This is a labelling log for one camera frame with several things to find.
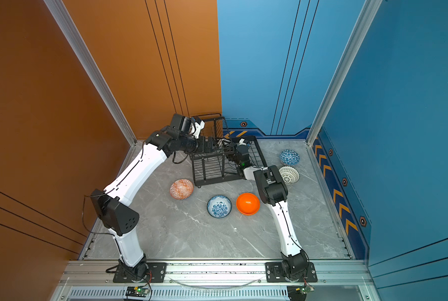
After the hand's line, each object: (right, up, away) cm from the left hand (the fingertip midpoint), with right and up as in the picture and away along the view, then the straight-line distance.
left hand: (212, 144), depth 79 cm
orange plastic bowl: (+16, -28, +9) cm, 33 cm away
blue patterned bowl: (+2, -29, +12) cm, 32 cm away
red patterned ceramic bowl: (-18, -22, +17) cm, 33 cm away
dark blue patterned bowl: (+43, -6, +30) cm, 53 cm away
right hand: (+3, +3, +26) cm, 26 cm away
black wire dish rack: (+6, -8, +33) cm, 34 cm away
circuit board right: (+34, -57, -9) cm, 67 cm away
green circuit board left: (-28, -57, -9) cm, 64 cm away
